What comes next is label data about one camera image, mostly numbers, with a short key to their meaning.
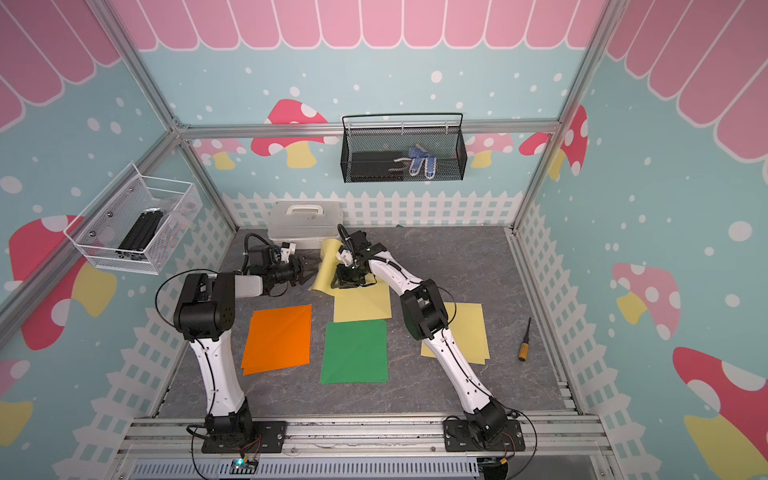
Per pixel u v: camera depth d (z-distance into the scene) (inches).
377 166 35.8
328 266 39.2
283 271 36.5
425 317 26.9
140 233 27.5
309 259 38.5
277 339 36.2
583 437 29.9
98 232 26.1
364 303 39.3
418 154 34.8
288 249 39.2
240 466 28.7
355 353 34.9
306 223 42.8
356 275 36.5
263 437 29.2
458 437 29.2
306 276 39.1
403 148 37.8
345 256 39.2
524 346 35.1
